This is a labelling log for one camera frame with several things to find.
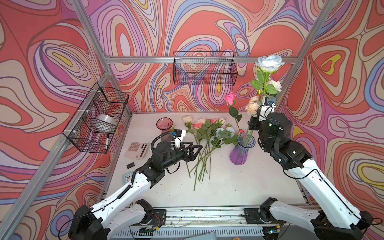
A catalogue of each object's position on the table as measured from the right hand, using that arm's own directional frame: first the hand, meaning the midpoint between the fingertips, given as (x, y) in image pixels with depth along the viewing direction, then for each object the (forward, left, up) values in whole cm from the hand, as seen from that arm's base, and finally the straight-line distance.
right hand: (258, 114), depth 64 cm
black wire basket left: (+3, +78, -9) cm, 79 cm away
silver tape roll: (+3, +71, -5) cm, 71 cm away
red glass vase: (+15, +46, -22) cm, 53 cm away
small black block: (-4, +68, -39) cm, 79 cm away
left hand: (-7, +26, -13) cm, 30 cm away
